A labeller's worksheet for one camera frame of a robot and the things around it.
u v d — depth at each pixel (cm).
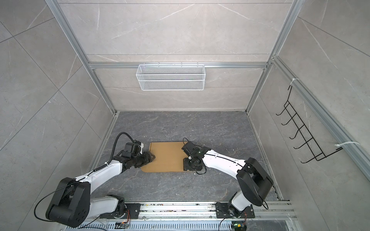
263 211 75
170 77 101
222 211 73
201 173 71
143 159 79
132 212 73
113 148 65
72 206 41
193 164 64
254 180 44
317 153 60
